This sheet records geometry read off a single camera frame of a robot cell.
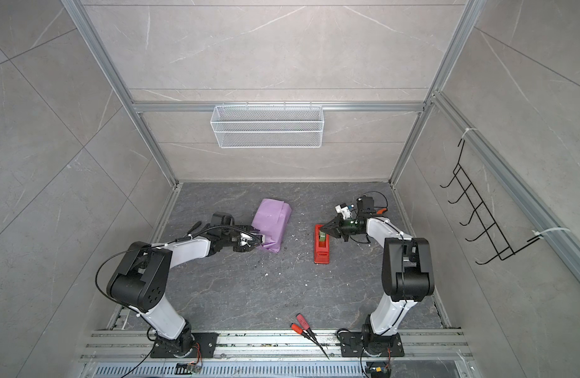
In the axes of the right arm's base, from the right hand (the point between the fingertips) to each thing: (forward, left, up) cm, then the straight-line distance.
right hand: (321, 227), depth 90 cm
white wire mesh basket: (+40, +21, +19) cm, 49 cm away
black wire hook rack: (-16, -45, +20) cm, 52 cm away
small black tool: (+8, +56, -10) cm, 57 cm away
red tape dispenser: (-4, 0, -7) cm, 8 cm away
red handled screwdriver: (-33, +11, -10) cm, 36 cm away
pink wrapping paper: (+7, +20, -4) cm, 22 cm away
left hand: (+3, +27, -4) cm, 27 cm away
